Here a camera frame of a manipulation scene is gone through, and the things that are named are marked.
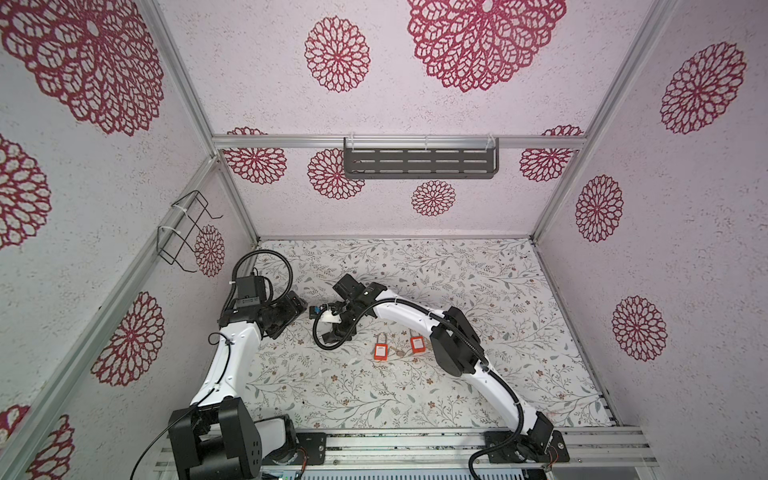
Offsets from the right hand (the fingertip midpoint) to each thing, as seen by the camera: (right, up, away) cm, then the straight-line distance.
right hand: (328, 322), depth 93 cm
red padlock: (+17, -8, -3) cm, 19 cm away
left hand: (-7, +3, -9) cm, 11 cm away
